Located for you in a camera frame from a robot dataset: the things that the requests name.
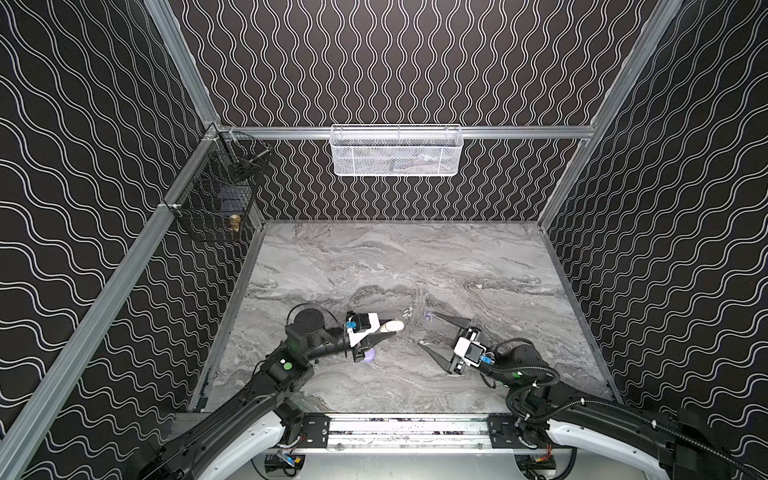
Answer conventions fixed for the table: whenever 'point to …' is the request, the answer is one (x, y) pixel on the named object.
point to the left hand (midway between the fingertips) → (397, 329)
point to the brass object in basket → (234, 222)
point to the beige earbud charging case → (394, 325)
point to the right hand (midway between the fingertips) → (430, 324)
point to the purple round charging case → (370, 355)
